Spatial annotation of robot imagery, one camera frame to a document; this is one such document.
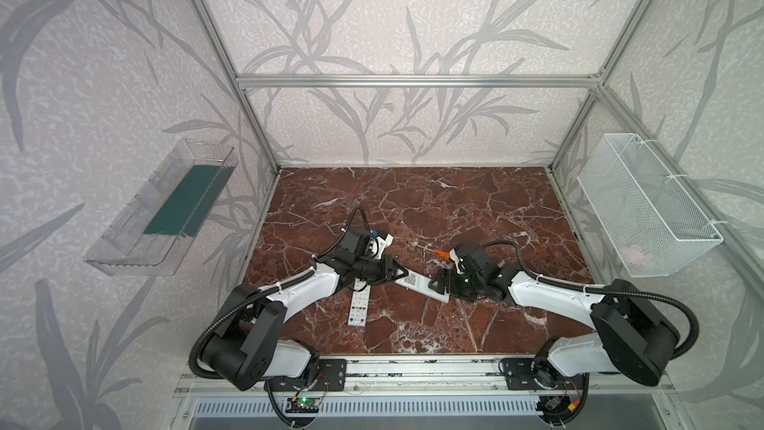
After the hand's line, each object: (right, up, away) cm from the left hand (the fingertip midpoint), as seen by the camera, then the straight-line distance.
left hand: (410, 267), depth 81 cm
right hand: (+8, -5, +5) cm, 11 cm away
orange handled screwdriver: (+10, +1, +14) cm, 17 cm away
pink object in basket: (+55, +6, -9) cm, 56 cm away
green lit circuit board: (-26, -31, -10) cm, 42 cm away
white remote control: (+3, -5, +1) cm, 6 cm away
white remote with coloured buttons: (-14, -12, +3) cm, 19 cm away
